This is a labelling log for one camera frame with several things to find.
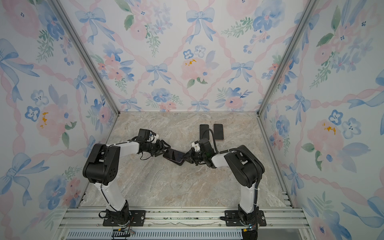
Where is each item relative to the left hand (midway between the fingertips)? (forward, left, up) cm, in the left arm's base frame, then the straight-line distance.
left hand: (169, 147), depth 96 cm
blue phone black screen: (+19, -22, -3) cm, 29 cm away
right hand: (-7, -8, +1) cm, 11 cm away
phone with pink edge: (-2, -3, -5) cm, 7 cm away
